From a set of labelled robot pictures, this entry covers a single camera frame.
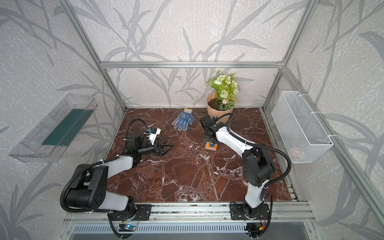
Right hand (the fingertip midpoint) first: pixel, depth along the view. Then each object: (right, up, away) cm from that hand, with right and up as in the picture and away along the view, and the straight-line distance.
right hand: (211, 133), depth 93 cm
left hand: (-24, -3, -9) cm, 25 cm away
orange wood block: (-2, -8, +3) cm, 9 cm away
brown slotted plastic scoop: (-6, +14, +22) cm, 27 cm away
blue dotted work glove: (-19, +10, +22) cm, 31 cm away
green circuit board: (-42, -44, -22) cm, 65 cm away
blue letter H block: (0, -8, +1) cm, 8 cm away
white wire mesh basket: (+36, 0, -32) cm, 48 cm away
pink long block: (+2, -11, +3) cm, 12 cm away
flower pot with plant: (+8, +21, +9) cm, 23 cm away
